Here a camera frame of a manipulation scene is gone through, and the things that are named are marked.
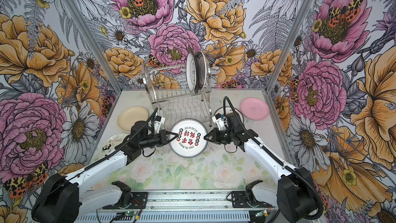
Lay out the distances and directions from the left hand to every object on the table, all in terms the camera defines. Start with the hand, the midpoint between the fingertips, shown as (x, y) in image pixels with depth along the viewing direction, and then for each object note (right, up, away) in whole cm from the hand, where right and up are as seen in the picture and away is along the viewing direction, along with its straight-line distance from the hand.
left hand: (178, 140), depth 79 cm
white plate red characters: (+6, -1, -1) cm, 7 cm away
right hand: (+14, -1, -2) cm, 14 cm away
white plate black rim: (+6, +36, +8) cm, 38 cm away
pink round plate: (+49, +15, +31) cm, 60 cm away
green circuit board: (-21, -31, -8) cm, 38 cm away
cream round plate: (-39, +9, +28) cm, 49 cm away
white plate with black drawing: (-43, -5, +13) cm, 45 cm away
